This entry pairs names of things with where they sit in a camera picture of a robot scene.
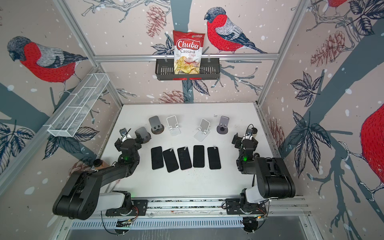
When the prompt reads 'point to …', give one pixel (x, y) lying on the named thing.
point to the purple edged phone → (184, 159)
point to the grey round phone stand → (223, 128)
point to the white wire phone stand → (172, 122)
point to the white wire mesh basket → (71, 117)
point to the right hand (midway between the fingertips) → (244, 133)
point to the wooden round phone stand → (157, 127)
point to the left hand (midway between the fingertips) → (130, 132)
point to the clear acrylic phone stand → (203, 131)
